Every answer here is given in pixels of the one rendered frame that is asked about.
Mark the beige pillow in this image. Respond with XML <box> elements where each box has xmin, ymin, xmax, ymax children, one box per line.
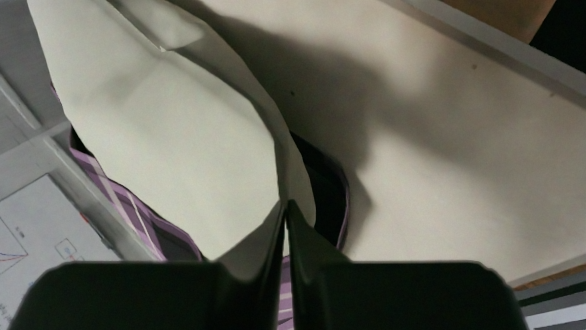
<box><xmin>27</xmin><ymin>0</ymin><xmax>316</xmax><ymax>261</ymax></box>

